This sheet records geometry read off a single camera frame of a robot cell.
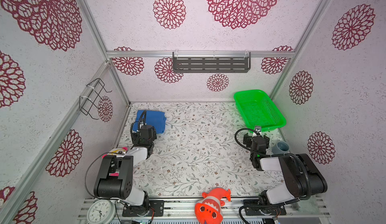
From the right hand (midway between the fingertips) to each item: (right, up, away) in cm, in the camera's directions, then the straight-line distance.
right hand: (257, 133), depth 92 cm
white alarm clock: (-83, -34, -22) cm, 92 cm away
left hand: (-71, -1, +2) cm, 71 cm away
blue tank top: (-66, +8, +19) cm, 69 cm away
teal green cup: (+14, -9, 0) cm, 17 cm away
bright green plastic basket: (+11, +16, +24) cm, 31 cm away
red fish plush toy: (-33, -30, -26) cm, 52 cm away
